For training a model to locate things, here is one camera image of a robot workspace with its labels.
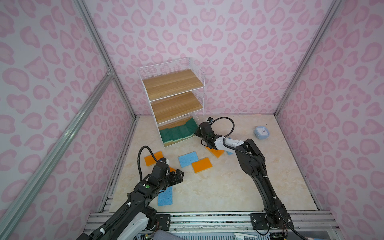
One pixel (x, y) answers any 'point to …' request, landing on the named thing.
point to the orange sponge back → (217, 153)
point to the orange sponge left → (171, 169)
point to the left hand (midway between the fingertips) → (179, 173)
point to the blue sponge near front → (165, 198)
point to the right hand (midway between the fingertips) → (197, 126)
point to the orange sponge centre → (201, 165)
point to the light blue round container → (261, 132)
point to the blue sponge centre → (187, 159)
